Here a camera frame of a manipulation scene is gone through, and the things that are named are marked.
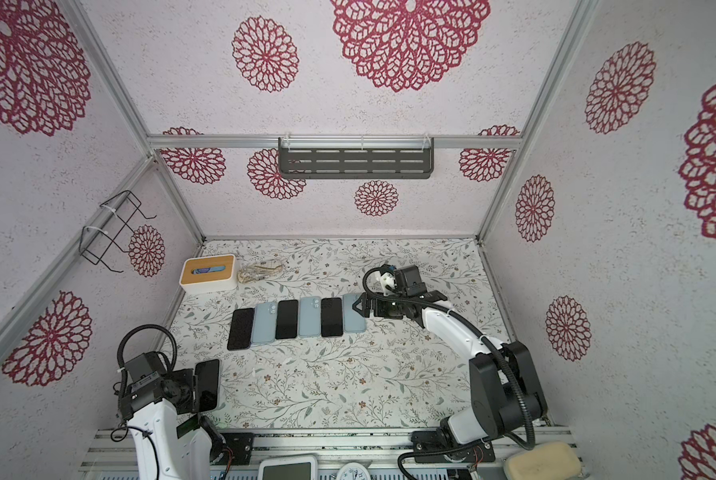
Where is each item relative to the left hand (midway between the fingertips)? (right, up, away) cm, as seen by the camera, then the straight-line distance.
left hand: (200, 385), depth 81 cm
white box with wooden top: (-10, +29, +25) cm, 40 cm away
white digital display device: (+27, -14, -12) cm, 33 cm away
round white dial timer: (+42, -15, -12) cm, 46 cm away
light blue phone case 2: (+27, +15, +17) cm, 35 cm away
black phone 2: (+34, +15, +17) cm, 41 cm away
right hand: (+45, +22, +5) cm, 50 cm away
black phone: (+19, +15, +17) cm, 30 cm away
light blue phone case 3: (+41, +14, +16) cm, 47 cm away
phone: (+5, +10, +16) cm, 19 cm away
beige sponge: (+86, -13, -12) cm, 88 cm away
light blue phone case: (+12, +13, +17) cm, 25 cm away
